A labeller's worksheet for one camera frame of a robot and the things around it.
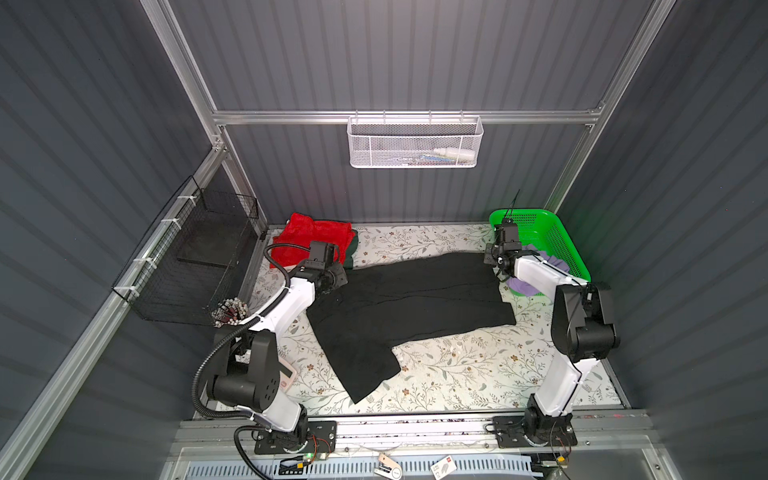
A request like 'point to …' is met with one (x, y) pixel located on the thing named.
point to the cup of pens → (230, 311)
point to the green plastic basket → (540, 230)
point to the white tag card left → (387, 467)
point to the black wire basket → (193, 255)
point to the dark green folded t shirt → (348, 263)
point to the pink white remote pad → (285, 380)
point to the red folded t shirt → (301, 231)
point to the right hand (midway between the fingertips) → (503, 251)
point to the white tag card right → (443, 467)
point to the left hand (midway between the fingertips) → (337, 276)
